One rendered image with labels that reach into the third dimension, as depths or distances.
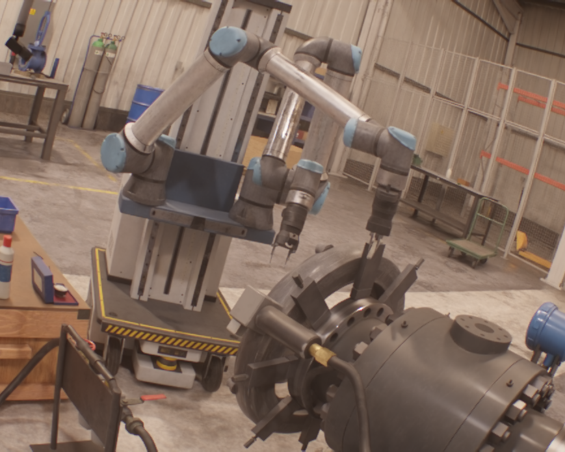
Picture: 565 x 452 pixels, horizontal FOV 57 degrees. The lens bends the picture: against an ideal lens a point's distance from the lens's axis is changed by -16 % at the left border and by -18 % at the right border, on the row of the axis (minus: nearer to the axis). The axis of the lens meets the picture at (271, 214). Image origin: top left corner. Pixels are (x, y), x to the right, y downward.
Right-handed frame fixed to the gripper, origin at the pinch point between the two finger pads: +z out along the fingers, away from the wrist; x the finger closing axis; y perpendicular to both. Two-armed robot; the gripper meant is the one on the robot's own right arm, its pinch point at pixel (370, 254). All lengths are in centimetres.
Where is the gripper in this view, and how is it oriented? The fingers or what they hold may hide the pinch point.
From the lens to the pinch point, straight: 178.8
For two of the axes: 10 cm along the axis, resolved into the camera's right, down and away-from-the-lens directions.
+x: -9.4, -2.9, 2.1
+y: 2.7, -1.9, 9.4
